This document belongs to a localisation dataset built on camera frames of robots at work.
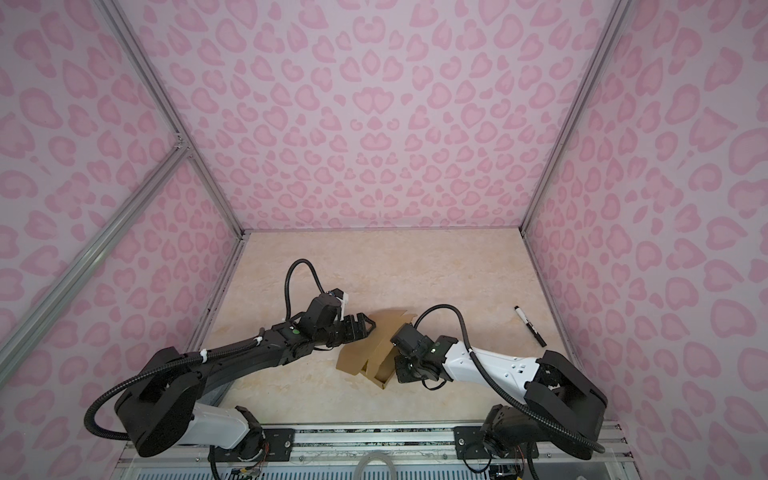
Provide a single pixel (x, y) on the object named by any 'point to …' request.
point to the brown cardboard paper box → (375, 356)
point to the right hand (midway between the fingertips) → (401, 372)
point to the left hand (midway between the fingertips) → (369, 324)
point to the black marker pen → (530, 325)
